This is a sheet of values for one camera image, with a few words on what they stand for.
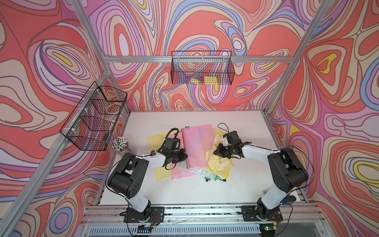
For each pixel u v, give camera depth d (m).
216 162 0.88
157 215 0.73
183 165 0.91
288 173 0.47
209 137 1.02
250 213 0.73
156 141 1.01
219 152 0.82
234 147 0.73
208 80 0.82
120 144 0.79
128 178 0.46
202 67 0.96
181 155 0.83
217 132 1.07
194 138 1.01
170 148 0.75
